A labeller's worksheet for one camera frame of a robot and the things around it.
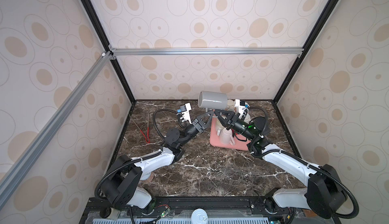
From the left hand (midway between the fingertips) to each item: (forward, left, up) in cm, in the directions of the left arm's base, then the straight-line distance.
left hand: (218, 116), depth 61 cm
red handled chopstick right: (+10, +41, -38) cm, 56 cm away
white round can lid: (-32, +7, -31) cm, 45 cm away
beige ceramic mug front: (+8, -8, -30) cm, 33 cm away
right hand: (+3, 0, -3) cm, 4 cm away
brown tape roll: (-15, +35, -38) cm, 54 cm away
